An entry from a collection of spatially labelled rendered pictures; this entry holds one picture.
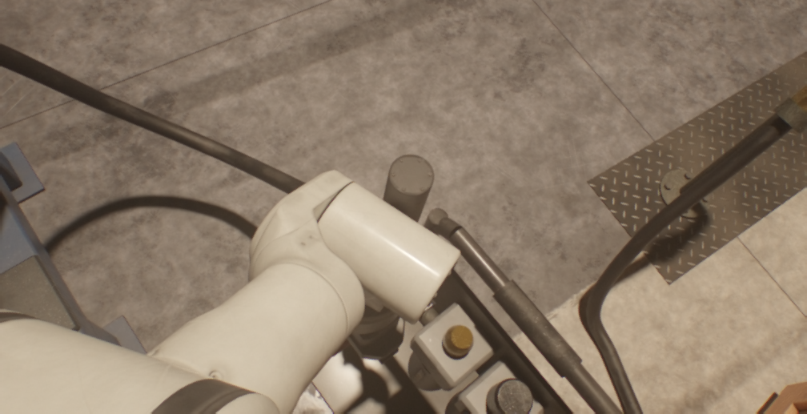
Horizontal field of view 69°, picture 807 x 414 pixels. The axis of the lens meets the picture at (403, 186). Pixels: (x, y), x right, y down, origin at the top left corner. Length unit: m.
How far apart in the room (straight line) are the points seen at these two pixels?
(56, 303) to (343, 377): 0.53
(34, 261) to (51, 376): 0.90
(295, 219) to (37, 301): 0.76
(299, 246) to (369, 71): 1.20
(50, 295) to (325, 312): 0.80
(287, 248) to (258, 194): 1.00
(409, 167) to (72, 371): 0.28
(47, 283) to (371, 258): 0.76
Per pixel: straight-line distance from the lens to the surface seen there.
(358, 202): 0.43
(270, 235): 0.38
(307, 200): 0.40
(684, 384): 1.45
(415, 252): 0.42
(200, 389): 0.22
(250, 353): 0.29
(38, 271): 1.12
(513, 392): 0.76
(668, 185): 1.58
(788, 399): 1.47
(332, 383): 1.24
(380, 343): 0.61
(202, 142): 1.14
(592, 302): 1.32
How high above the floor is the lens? 1.23
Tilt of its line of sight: 64 degrees down
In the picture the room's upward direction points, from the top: 16 degrees clockwise
